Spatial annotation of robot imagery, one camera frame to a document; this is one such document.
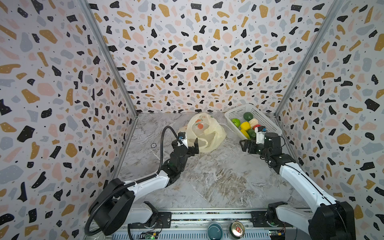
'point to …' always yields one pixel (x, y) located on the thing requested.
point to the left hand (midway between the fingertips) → (190, 136)
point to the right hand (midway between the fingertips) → (245, 139)
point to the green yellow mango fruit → (245, 133)
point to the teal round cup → (215, 231)
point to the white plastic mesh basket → (271, 127)
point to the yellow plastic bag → (202, 126)
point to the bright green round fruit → (236, 122)
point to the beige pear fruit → (253, 121)
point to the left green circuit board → (153, 236)
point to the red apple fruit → (256, 126)
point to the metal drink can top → (237, 229)
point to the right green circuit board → (276, 232)
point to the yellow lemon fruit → (245, 125)
